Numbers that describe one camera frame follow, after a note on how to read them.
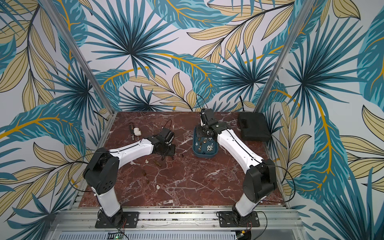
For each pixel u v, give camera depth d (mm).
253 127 1034
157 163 925
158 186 832
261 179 438
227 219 733
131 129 1066
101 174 469
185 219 751
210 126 615
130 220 733
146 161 922
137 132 1038
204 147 1005
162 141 728
